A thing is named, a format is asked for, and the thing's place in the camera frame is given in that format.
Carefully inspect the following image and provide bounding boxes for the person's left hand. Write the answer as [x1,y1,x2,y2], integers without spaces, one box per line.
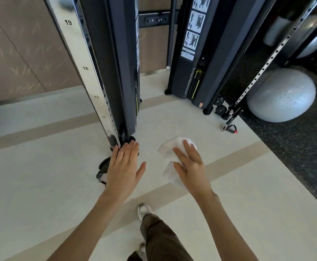
[101,140,147,200]

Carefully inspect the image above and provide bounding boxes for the person's right hand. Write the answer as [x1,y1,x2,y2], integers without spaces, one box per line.
[172,139,215,201]

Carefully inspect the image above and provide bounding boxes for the white cleaning cloth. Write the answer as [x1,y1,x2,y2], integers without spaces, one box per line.
[157,136,198,189]

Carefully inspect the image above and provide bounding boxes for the chrome numbered rail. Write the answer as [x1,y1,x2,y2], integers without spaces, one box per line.
[44,0,121,149]

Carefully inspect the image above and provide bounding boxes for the chrome numbered machine column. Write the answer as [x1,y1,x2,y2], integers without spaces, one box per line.
[228,0,317,117]

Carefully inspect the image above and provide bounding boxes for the person's right forearm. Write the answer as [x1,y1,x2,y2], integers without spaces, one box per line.
[194,192,260,261]

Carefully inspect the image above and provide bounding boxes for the person's left forearm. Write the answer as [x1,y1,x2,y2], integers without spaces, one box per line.
[47,192,129,261]

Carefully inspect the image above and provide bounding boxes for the person's brown trousers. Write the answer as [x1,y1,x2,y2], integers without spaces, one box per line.
[127,214,194,261]

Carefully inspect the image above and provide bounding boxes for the person's left shoe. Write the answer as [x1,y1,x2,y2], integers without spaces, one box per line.
[137,241,149,261]

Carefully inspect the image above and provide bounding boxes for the black adjustable pulley carriage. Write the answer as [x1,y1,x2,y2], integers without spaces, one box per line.
[214,96,243,125]
[96,136,140,185]

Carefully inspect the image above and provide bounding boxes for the black weight stack plates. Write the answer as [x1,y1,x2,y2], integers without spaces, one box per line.
[185,67,204,100]

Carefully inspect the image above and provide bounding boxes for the gray dotted exercise ball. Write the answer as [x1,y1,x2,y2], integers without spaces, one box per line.
[246,68,316,123]

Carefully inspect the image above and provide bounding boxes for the black weight stack cover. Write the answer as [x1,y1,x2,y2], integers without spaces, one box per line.
[165,0,278,115]

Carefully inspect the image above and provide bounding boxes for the strip of exercise pictogram stickers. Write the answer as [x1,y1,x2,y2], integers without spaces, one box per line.
[181,0,212,62]

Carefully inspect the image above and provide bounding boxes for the gray smooth exercise ball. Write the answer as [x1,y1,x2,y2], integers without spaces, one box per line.
[294,14,317,59]

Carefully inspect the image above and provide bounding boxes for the red black stirrup handle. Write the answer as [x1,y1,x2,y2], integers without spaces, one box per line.
[221,123,238,134]

